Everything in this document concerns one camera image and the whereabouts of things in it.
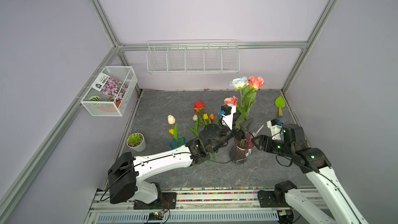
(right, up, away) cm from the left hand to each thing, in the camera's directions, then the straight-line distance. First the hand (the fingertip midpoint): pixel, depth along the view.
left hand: (248, 117), depth 62 cm
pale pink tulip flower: (-33, -2, +8) cm, 34 cm away
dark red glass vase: (0, -16, +10) cm, 19 cm away
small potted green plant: (-56, -15, +23) cm, 62 cm away
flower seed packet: (-64, +14, +13) cm, 67 cm away
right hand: (+6, -12, +11) cm, 17 cm away
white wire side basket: (-68, +6, +10) cm, 69 cm away
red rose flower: (-23, +3, +44) cm, 49 cm away
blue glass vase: (-31, -13, +12) cm, 36 cm away
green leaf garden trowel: (+38, +6, +51) cm, 64 cm away
